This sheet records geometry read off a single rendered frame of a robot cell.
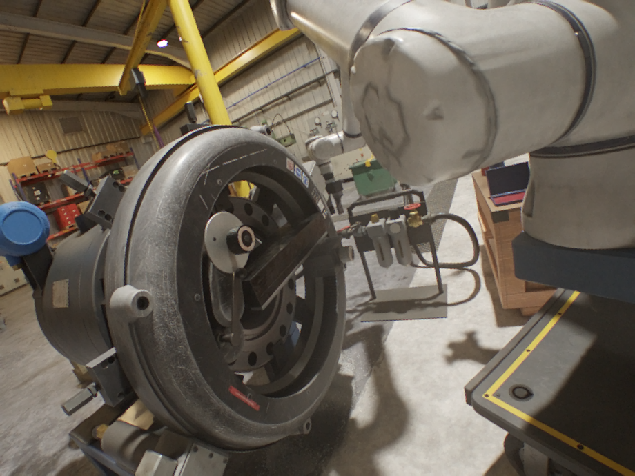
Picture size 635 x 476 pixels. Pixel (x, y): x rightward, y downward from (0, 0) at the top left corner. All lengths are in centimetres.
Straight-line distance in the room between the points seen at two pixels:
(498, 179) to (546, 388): 90
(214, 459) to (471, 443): 70
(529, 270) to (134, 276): 55
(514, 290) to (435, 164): 113
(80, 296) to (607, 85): 99
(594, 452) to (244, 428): 57
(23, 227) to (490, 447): 148
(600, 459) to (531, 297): 85
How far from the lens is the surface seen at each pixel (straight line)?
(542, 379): 75
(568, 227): 42
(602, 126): 41
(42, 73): 1299
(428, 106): 26
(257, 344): 80
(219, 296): 53
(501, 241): 127
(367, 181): 399
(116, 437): 76
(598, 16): 39
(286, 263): 66
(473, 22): 32
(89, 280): 84
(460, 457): 101
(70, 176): 57
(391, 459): 102
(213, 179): 56
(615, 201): 42
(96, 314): 82
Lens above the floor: 85
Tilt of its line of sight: 15 degrees down
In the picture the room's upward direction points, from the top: 19 degrees counter-clockwise
